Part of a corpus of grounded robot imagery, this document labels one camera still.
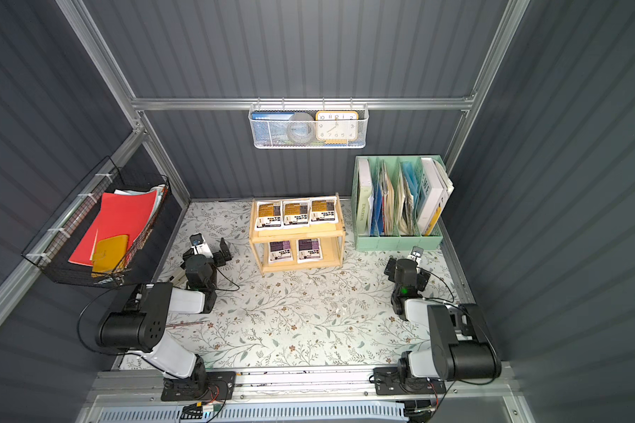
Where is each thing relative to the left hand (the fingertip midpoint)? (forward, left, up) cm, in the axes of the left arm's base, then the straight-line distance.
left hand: (206, 242), depth 90 cm
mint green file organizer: (+12, -67, +7) cm, 69 cm away
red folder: (-3, +17, +19) cm, 25 cm away
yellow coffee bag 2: (+5, -32, +9) cm, 33 cm away
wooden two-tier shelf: (-3, -43, +8) cm, 44 cm away
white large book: (+13, -80, +13) cm, 82 cm away
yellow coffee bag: (+4, -23, +10) cm, 25 cm away
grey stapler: (-8, +11, -10) cm, 17 cm away
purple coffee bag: (+3, -35, -9) cm, 37 cm away
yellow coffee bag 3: (+6, -41, +10) cm, 42 cm away
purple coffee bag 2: (+2, -24, -9) cm, 26 cm away
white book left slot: (+12, -55, +12) cm, 58 cm away
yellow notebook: (-16, +15, +17) cm, 27 cm away
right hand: (-6, -73, -6) cm, 74 cm away
